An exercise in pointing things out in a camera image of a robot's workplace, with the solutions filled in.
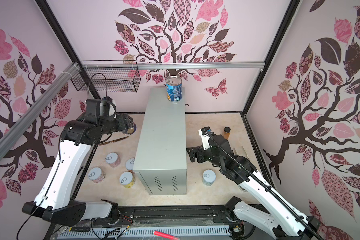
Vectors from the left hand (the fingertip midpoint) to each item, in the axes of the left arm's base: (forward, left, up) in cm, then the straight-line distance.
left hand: (125, 123), depth 68 cm
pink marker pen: (-40, -15, -34) cm, 54 cm away
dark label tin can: (-1, -3, -4) cm, 5 cm away
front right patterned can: (-15, -42, -29) cm, 53 cm away
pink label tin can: (-3, +16, -30) cm, 34 cm away
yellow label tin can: (-15, +4, -30) cm, 34 cm away
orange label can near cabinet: (-6, +5, -30) cm, 31 cm away
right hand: (-8, -33, -7) cm, 35 cm away
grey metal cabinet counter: (-17, -18, -1) cm, 25 cm away
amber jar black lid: (+14, -57, -27) cm, 64 cm away
